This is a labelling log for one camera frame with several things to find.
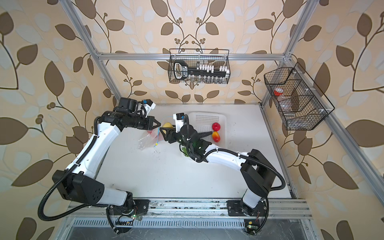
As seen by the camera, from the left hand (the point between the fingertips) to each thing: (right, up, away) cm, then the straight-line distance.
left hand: (160, 123), depth 75 cm
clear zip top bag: (-7, -9, +13) cm, 18 cm away
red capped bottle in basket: (+63, +17, +6) cm, 66 cm away
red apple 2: (-14, -7, +26) cm, 30 cm away
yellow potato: (+4, -1, -1) cm, 4 cm away
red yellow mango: (+31, -10, +21) cm, 39 cm away
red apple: (+32, -4, +27) cm, 42 cm away
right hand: (+2, -3, +1) cm, 4 cm away
